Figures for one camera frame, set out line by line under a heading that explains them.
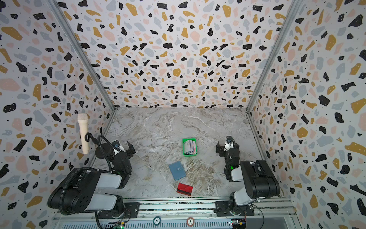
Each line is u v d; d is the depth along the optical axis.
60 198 0.39
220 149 0.83
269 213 0.75
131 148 0.83
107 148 0.97
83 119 0.74
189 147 0.95
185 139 1.01
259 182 0.45
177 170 0.86
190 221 0.71
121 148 0.76
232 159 0.70
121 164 0.67
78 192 0.43
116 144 0.73
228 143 0.78
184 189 0.82
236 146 0.83
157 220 0.71
